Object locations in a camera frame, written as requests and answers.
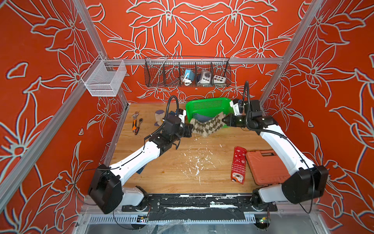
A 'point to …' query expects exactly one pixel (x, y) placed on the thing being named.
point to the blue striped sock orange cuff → (201, 118)
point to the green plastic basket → (198, 109)
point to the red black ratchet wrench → (140, 120)
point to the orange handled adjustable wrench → (134, 122)
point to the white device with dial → (206, 77)
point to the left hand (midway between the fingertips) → (193, 124)
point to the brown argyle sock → (206, 128)
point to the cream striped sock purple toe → (141, 169)
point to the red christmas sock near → (238, 167)
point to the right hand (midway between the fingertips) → (220, 118)
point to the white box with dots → (219, 79)
